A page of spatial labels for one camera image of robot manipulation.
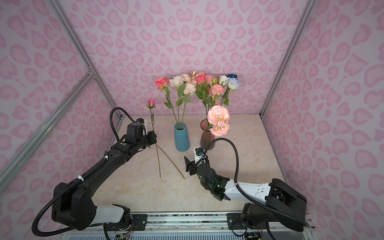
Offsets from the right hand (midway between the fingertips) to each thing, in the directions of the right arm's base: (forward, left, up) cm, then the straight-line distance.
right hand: (190, 154), depth 78 cm
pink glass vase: (+17, -9, -8) cm, 20 cm away
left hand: (+12, +19, +3) cm, 23 cm away
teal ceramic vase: (+16, +7, -11) cm, 21 cm away
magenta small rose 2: (+4, +13, -15) cm, 21 cm away
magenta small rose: (+28, +25, +9) cm, 39 cm away
